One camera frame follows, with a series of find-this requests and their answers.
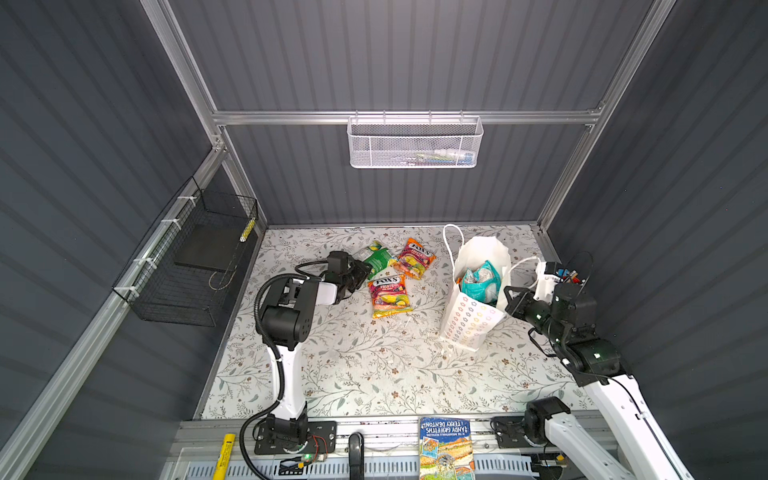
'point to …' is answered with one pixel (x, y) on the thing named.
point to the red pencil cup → (575, 279)
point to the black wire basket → (183, 272)
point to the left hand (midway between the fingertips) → (371, 267)
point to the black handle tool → (356, 446)
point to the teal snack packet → (483, 283)
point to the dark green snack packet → (379, 259)
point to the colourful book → (445, 449)
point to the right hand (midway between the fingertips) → (509, 290)
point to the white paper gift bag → (466, 320)
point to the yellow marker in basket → (248, 230)
